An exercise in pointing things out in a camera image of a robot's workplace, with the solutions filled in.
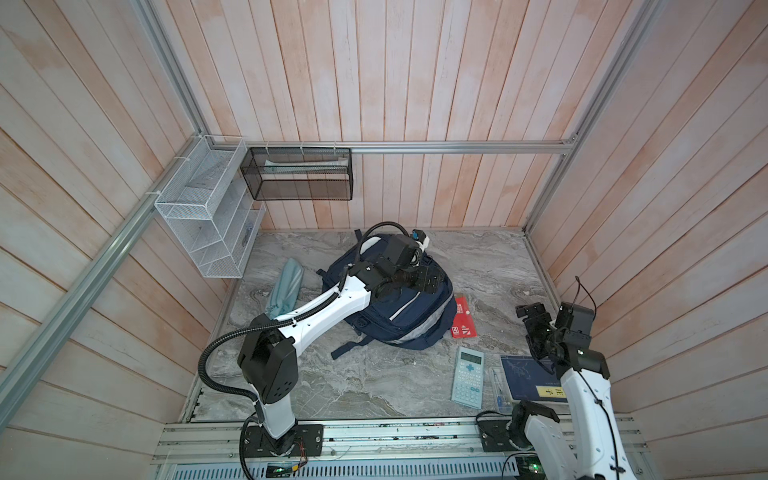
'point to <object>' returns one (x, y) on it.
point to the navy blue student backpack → (406, 319)
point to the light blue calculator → (468, 377)
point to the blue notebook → (527, 380)
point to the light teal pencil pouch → (285, 290)
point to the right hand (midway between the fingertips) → (521, 315)
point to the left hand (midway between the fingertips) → (428, 278)
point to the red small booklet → (463, 323)
